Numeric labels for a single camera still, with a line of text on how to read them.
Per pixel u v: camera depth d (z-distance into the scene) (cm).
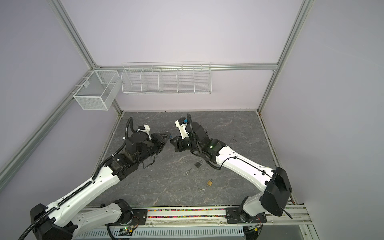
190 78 103
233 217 73
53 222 38
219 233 71
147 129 67
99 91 97
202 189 83
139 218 73
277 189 40
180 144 63
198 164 91
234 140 105
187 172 89
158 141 62
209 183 85
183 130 65
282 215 42
